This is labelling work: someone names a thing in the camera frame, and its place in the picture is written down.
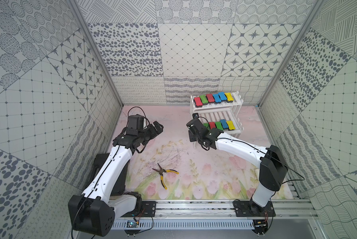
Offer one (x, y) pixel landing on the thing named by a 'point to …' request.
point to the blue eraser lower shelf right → (224, 123)
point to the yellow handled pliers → (161, 171)
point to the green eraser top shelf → (204, 99)
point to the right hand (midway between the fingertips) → (195, 132)
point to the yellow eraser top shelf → (229, 96)
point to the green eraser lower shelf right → (219, 125)
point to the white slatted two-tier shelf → (219, 110)
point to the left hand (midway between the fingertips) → (156, 127)
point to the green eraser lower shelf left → (206, 124)
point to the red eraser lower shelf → (212, 125)
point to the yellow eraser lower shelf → (230, 125)
